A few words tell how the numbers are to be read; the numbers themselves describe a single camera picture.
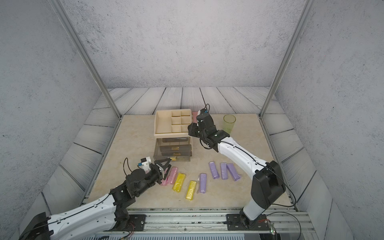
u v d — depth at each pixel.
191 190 0.83
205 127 0.61
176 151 0.86
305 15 0.73
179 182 0.84
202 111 0.74
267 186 0.43
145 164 0.73
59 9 0.71
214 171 0.89
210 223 0.74
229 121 0.99
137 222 0.73
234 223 0.72
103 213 0.52
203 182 0.85
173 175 0.87
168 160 0.73
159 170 0.66
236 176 0.87
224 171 0.89
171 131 0.84
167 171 0.74
